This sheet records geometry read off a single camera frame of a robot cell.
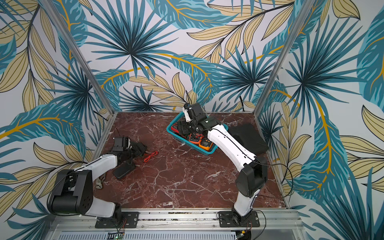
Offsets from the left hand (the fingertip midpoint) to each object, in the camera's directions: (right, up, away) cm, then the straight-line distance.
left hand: (141, 151), depth 92 cm
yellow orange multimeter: (+40, +5, -1) cm, 40 cm away
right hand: (+27, +16, -11) cm, 33 cm away
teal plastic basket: (+27, +7, 0) cm, 28 cm away
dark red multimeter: (+20, +15, +3) cm, 25 cm away
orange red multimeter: (+34, +8, 0) cm, 35 cm away
